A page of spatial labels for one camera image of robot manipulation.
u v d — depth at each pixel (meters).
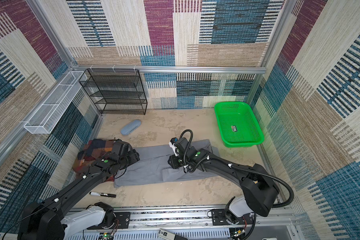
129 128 1.08
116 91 1.10
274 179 0.40
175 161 0.72
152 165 0.92
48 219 0.38
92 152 0.91
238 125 1.09
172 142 0.76
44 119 0.70
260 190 0.42
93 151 0.91
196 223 0.73
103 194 0.80
